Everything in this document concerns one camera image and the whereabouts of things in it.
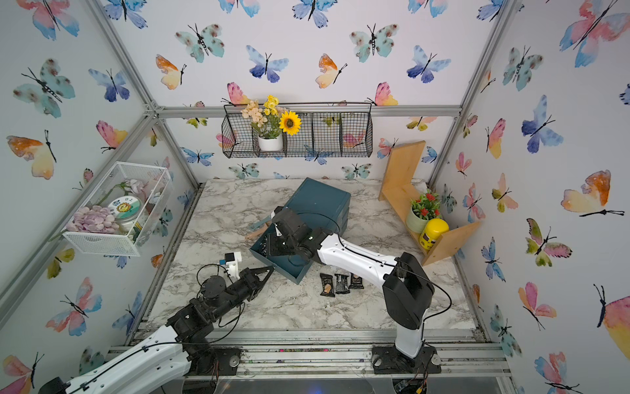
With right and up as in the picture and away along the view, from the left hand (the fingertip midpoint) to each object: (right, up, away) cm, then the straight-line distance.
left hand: (276, 269), depth 73 cm
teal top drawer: (+6, -1, -2) cm, 7 cm away
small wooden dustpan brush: (-13, +9, +30) cm, 34 cm away
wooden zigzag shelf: (+46, +24, +34) cm, 62 cm away
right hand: (-5, +7, +4) cm, 9 cm away
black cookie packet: (+21, -9, +15) cm, 27 cm away
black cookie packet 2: (+15, -8, +15) cm, 23 cm away
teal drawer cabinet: (+13, +19, +10) cm, 25 cm away
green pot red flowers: (+48, +17, +13) cm, 53 cm away
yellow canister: (+51, +10, +10) cm, 53 cm away
